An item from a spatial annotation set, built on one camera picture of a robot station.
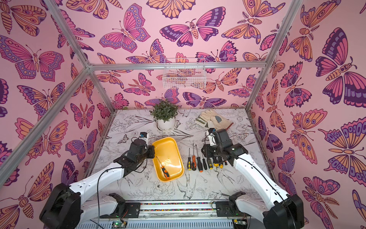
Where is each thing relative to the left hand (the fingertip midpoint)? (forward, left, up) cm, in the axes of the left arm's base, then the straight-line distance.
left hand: (155, 145), depth 87 cm
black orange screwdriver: (-8, -23, -8) cm, 26 cm away
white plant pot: (+21, -4, -7) cm, 22 cm away
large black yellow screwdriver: (-7, -34, -9) cm, 36 cm away
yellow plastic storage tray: (-2, -7, -8) cm, 11 cm away
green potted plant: (+20, -5, +10) cm, 23 cm away
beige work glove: (+26, -44, -9) cm, 52 cm away
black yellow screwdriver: (-7, -21, -10) cm, 24 cm away
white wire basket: (+41, -17, +23) cm, 51 cm away
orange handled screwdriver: (-6, -27, -9) cm, 29 cm away
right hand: (-6, -28, +5) cm, 29 cm away
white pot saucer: (+18, -4, -10) cm, 21 cm away
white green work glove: (+25, -33, -10) cm, 42 cm away
